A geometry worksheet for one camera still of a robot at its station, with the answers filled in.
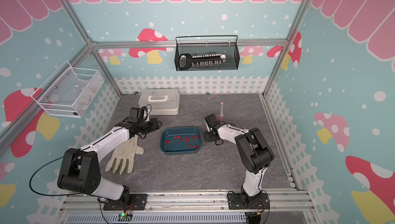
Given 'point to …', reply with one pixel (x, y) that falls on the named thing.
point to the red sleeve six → (197, 136)
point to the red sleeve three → (168, 142)
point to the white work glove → (126, 151)
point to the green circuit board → (124, 217)
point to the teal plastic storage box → (180, 140)
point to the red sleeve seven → (187, 141)
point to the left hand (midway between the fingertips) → (159, 126)
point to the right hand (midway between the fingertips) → (209, 136)
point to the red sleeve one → (177, 137)
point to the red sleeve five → (193, 137)
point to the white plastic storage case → (163, 101)
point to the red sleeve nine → (196, 147)
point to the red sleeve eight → (188, 145)
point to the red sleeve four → (187, 137)
